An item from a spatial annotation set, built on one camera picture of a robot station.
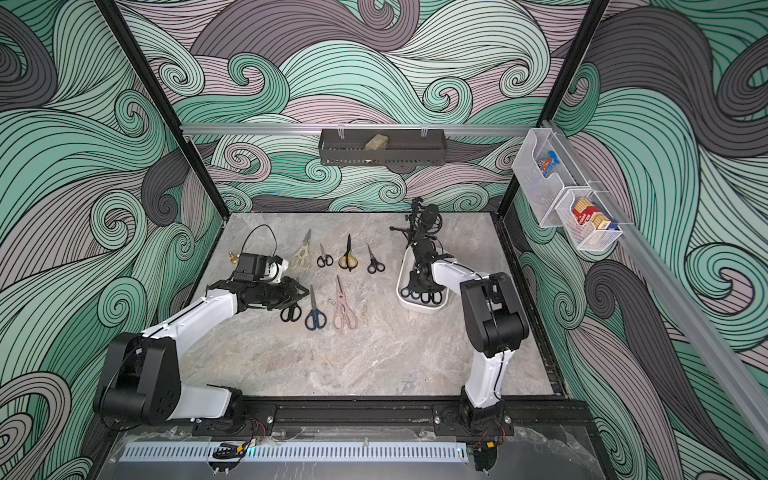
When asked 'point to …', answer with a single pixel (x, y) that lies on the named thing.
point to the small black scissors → (324, 259)
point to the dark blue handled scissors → (316, 318)
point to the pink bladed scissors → (344, 315)
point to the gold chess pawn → (234, 258)
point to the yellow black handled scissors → (348, 260)
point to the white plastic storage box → (408, 265)
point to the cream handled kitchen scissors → (302, 258)
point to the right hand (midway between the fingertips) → (427, 285)
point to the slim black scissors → (434, 296)
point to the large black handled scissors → (291, 313)
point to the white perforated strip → (301, 452)
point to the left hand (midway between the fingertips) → (306, 290)
